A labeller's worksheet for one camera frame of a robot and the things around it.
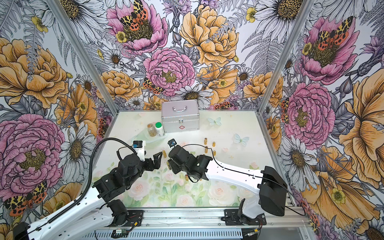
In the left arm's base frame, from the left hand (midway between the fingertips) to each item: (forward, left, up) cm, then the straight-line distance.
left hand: (153, 156), depth 77 cm
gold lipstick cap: (+17, -33, -15) cm, 40 cm away
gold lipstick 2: (+13, -29, -15) cm, 35 cm away
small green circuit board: (-29, +16, -21) cm, 39 cm away
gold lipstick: (+20, -28, -16) cm, 38 cm away
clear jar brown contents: (+27, +8, -13) cm, 31 cm away
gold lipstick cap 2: (+11, -34, -16) cm, 39 cm away
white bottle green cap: (+26, +2, -10) cm, 28 cm away
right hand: (-2, -11, -2) cm, 12 cm away
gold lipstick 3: (-5, -16, -16) cm, 23 cm away
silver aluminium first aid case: (+34, -12, -6) cm, 37 cm away
